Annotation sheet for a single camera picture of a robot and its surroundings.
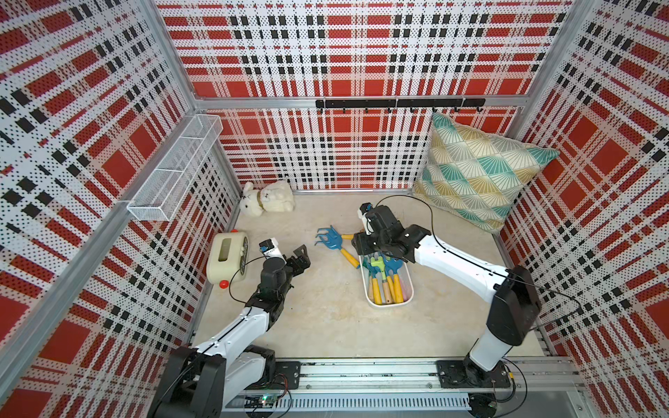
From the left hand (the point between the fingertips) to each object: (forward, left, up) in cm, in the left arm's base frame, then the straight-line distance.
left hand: (300, 250), depth 87 cm
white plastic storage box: (-7, -30, -8) cm, 32 cm away
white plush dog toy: (+26, +14, -1) cm, 30 cm away
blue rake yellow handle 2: (-3, -26, -10) cm, 28 cm away
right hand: (+1, -21, +5) cm, 22 cm away
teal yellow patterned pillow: (+23, -62, +13) cm, 67 cm away
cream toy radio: (-1, +25, -2) cm, 25 cm away
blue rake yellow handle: (-3, -33, -6) cm, 34 cm away
